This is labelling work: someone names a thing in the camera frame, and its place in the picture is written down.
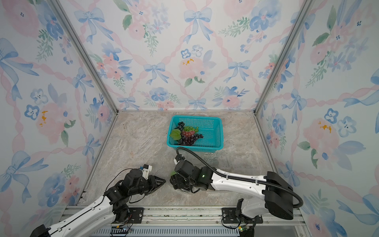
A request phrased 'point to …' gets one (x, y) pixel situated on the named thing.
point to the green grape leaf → (175, 134)
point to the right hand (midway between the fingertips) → (169, 175)
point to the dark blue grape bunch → (181, 125)
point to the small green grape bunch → (191, 128)
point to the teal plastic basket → (211, 129)
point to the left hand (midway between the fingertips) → (166, 181)
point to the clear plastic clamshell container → (194, 189)
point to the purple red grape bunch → (188, 137)
